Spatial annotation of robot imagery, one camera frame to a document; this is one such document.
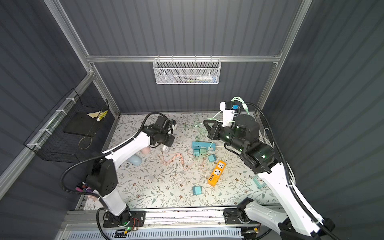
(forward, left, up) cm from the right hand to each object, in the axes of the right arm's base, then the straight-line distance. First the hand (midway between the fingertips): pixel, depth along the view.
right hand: (206, 121), depth 58 cm
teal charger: (-14, +4, -41) cm, 43 cm away
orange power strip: (-4, -8, -41) cm, 42 cm away
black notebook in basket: (+11, +65, -14) cm, 67 cm away
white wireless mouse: (+5, +22, -28) cm, 36 cm away
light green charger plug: (+10, 0, -40) cm, 41 cm away
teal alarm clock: (-10, -31, -41) cm, 52 cm away
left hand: (+11, +18, -30) cm, 36 cm away
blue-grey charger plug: (+6, -6, -42) cm, 42 cm away
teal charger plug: (+9, +4, -39) cm, 40 cm away
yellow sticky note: (+18, +61, -14) cm, 65 cm away
